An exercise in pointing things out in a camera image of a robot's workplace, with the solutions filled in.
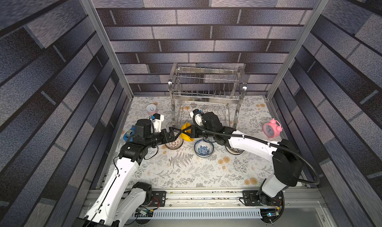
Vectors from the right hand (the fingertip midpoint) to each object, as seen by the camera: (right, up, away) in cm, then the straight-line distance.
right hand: (181, 130), depth 78 cm
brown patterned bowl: (-5, -11, +13) cm, 17 cm away
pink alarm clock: (+56, -1, +13) cm, 58 cm away
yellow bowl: (+1, -3, 0) cm, 3 cm away
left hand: (-2, 0, -6) cm, 6 cm away
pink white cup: (-23, +11, +26) cm, 37 cm away
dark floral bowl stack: (+30, -13, +6) cm, 33 cm away
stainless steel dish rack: (+18, +27, +42) cm, 53 cm away
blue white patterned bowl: (+12, -13, +10) cm, 21 cm away
